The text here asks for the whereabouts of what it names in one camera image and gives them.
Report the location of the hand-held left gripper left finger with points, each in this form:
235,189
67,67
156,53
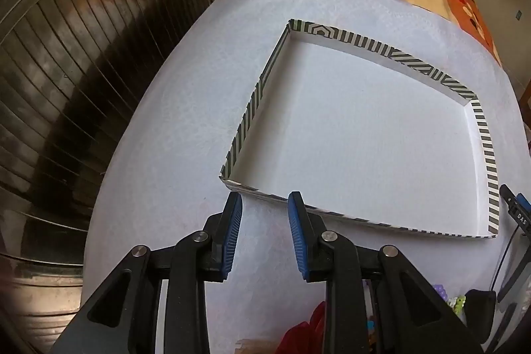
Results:
232,229

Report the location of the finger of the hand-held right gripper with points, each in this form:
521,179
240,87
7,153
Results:
516,209

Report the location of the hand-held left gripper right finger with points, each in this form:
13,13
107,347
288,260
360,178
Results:
299,238

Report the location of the green blue beaded ornament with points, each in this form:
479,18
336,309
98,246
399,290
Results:
457,304

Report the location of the red scrunchie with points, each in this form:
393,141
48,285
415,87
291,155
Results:
303,333

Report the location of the striped shallow cardboard box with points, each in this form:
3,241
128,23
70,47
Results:
352,130

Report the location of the metal roller shutter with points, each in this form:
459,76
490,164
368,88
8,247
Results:
83,68

